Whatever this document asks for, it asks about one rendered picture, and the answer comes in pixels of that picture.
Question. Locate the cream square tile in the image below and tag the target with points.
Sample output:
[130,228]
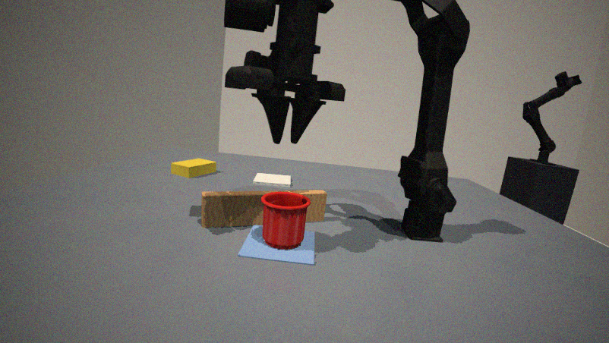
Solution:
[272,180]

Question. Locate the yellow rectangular block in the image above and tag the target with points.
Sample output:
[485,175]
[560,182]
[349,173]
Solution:
[193,167]

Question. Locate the dark red cup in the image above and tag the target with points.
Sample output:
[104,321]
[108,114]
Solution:
[284,216]

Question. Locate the brown wooden plank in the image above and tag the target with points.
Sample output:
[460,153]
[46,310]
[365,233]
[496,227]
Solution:
[238,208]

